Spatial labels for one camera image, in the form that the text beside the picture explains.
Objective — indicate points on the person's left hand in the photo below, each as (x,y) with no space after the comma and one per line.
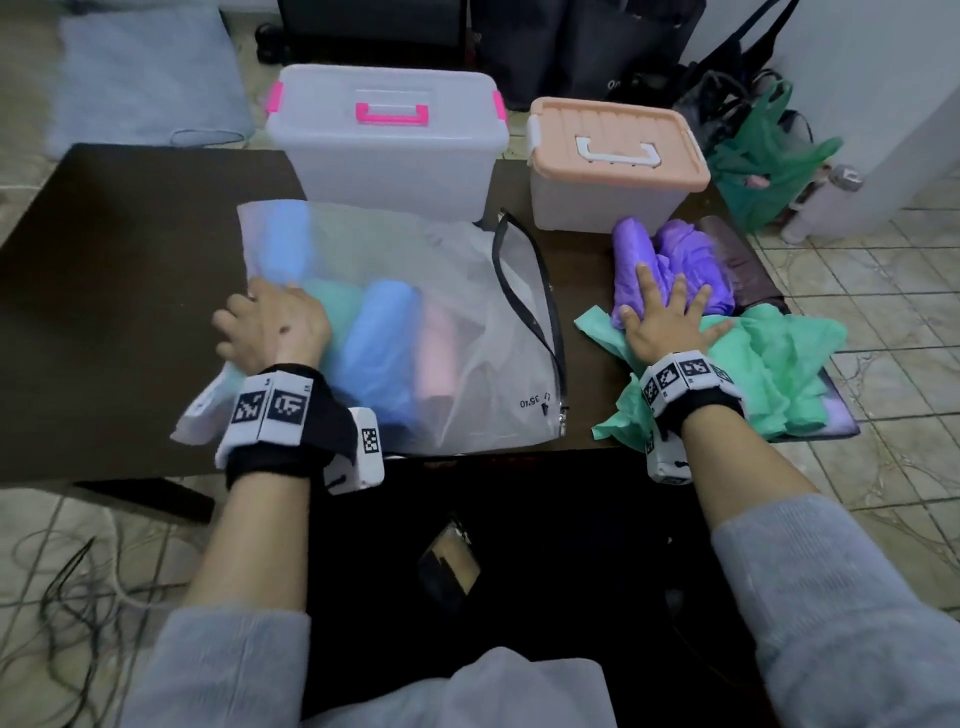
(277,326)

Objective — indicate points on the person's right hand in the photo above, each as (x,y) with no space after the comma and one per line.
(667,334)

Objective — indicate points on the purple bag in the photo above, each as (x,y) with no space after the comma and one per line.
(630,255)
(701,255)

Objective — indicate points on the brown bag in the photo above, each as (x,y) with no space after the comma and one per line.
(750,262)

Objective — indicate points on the translucent zipper bag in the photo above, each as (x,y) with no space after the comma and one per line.
(480,300)

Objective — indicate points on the small clear plastic bin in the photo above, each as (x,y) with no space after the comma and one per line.
(615,120)

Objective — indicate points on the person's left forearm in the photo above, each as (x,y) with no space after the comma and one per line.
(247,555)

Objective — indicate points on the person's right forearm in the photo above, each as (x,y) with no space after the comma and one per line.
(750,480)

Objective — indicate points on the person's black trousers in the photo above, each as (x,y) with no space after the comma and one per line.
(570,570)

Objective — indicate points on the black left wristband with markers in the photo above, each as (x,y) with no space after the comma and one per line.
(300,442)

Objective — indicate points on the green plastic bag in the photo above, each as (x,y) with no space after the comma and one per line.
(765,172)

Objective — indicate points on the dark patterned bag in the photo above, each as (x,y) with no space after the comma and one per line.
(720,97)

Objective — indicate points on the blue-grey floor mat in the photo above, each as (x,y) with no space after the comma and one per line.
(142,82)

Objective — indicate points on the black smartphone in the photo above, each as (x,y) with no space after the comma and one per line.
(450,566)

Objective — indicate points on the black chair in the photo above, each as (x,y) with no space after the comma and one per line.
(375,30)

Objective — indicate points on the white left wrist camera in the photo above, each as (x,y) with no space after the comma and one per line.
(360,465)

